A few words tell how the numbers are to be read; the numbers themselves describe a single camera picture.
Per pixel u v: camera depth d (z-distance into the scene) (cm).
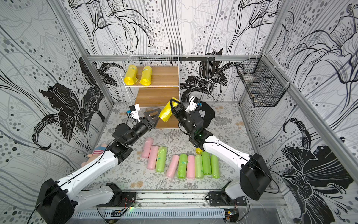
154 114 62
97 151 84
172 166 82
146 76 72
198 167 80
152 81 72
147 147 89
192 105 66
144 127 60
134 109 63
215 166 82
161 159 85
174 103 67
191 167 81
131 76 71
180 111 62
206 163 82
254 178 41
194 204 72
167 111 67
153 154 86
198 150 88
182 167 81
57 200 38
